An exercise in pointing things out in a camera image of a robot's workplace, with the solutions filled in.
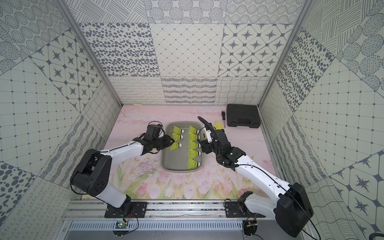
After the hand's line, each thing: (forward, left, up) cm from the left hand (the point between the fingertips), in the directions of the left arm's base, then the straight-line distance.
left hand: (178, 142), depth 90 cm
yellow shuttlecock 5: (+7, -8, -5) cm, 12 cm away
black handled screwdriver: (+29, -32, -8) cm, 44 cm away
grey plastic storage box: (-3, -4, -11) cm, 12 cm away
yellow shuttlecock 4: (+13, -8, -5) cm, 16 cm away
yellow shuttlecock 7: (-5, -9, -5) cm, 12 cm away
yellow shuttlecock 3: (0, +2, -5) cm, 6 cm away
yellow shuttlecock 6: (+1, -9, -5) cm, 10 cm away
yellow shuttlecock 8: (-11, -9, -5) cm, 15 cm away
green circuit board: (-41, +25, -11) cm, 49 cm away
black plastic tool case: (+30, -47, -8) cm, 56 cm away
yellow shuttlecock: (+12, +2, -5) cm, 13 cm away
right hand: (-3, -17, +7) cm, 19 cm away
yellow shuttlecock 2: (+7, +3, -5) cm, 9 cm away
